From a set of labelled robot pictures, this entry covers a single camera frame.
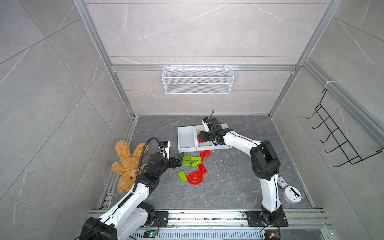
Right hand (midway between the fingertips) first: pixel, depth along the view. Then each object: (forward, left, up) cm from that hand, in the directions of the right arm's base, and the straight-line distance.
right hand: (202, 134), depth 98 cm
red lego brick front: (-2, +2, -3) cm, 4 cm away
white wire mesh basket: (+30, +2, +22) cm, 37 cm away
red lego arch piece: (-27, +5, -7) cm, 29 cm away
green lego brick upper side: (-15, +6, -6) cm, 18 cm away
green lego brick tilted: (-19, +5, -6) cm, 21 cm away
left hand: (-16, +15, +8) cm, 24 cm away
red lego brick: (-22, +1, -7) cm, 23 cm away
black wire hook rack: (-20, -62, +22) cm, 69 cm away
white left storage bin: (+3, +11, -9) cm, 15 cm away
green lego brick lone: (-26, +13, -6) cm, 30 cm away
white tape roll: (-38, -47, -6) cm, 61 cm away
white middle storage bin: (+5, +3, 0) cm, 5 cm away
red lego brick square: (-10, -3, -8) cm, 13 cm away
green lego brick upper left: (-14, +10, -7) cm, 19 cm away
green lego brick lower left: (-17, +11, -7) cm, 22 cm away
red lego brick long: (-13, 0, -6) cm, 14 cm away
